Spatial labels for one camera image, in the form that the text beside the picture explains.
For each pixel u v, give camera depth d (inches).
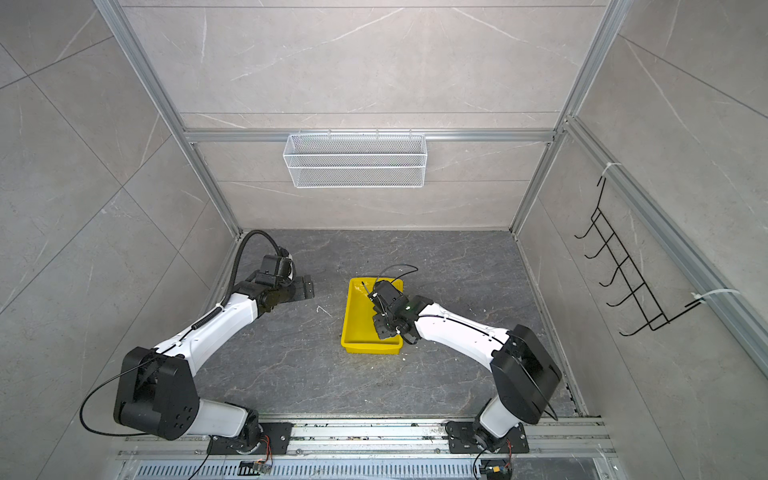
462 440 28.7
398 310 24.7
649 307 24.8
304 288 31.4
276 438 28.9
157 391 16.5
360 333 36.0
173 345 17.9
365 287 36.2
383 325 29.9
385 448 28.7
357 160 39.7
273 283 26.1
